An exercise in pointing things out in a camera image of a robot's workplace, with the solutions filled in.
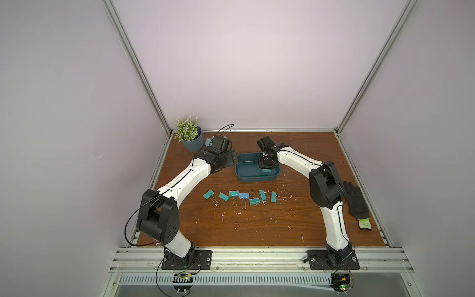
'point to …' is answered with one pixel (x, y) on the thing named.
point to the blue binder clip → (244, 197)
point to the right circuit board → (340, 281)
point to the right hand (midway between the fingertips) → (265, 160)
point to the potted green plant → (189, 133)
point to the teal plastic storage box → (248, 169)
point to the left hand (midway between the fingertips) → (231, 158)
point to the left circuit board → (182, 283)
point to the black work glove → (357, 205)
